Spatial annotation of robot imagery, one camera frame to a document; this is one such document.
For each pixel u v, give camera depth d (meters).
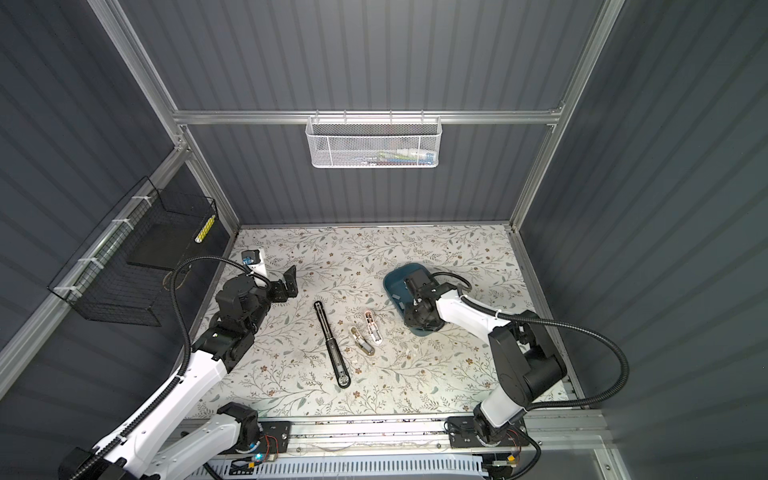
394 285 0.99
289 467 0.74
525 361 0.45
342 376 0.82
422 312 0.76
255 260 0.64
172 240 0.79
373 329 0.91
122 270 0.71
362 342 0.89
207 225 0.84
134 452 0.40
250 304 0.59
